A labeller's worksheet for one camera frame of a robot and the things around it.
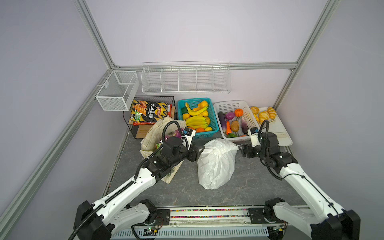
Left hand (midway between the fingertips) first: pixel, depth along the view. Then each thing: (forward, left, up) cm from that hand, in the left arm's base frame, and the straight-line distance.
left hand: (200, 147), depth 73 cm
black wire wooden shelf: (+30, +43, -23) cm, 57 cm away
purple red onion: (+36, -25, -18) cm, 47 cm away
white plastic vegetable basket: (+37, -30, -24) cm, 53 cm away
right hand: (+3, -26, -7) cm, 27 cm away
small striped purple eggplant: (+28, -34, -21) cm, 49 cm away
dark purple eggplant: (+38, -19, -19) cm, 47 cm away
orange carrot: (+26, -22, -20) cm, 39 cm away
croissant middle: (+36, -51, -20) cm, 66 cm away
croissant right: (+40, -60, -21) cm, 74 cm away
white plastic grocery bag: (-4, -9, -11) cm, 14 cm away
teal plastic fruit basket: (+39, -2, -18) cm, 43 cm away
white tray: (+26, -58, -21) cm, 67 cm away
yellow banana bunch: (+30, 0, -16) cm, 34 cm away
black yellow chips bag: (+29, +33, -3) cm, 43 cm away
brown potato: (+27, -27, -20) cm, 43 cm away
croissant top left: (+42, -47, -20) cm, 66 cm away
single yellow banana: (+41, 0, -17) cm, 44 cm away
